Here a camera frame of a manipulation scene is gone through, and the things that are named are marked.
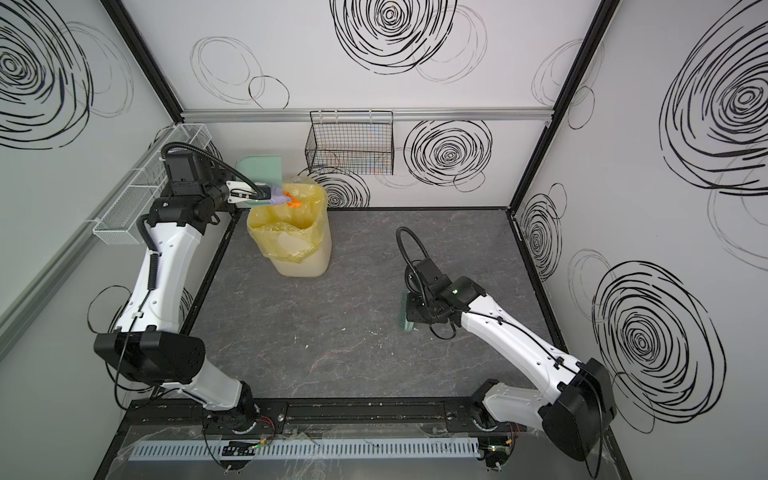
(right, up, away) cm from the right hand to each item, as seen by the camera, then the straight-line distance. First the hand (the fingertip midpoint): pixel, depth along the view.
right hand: (406, 313), depth 77 cm
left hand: (-47, +37, -4) cm, 60 cm away
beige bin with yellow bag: (-30, +19, +5) cm, 36 cm away
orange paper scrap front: (-33, +30, +12) cm, 46 cm away
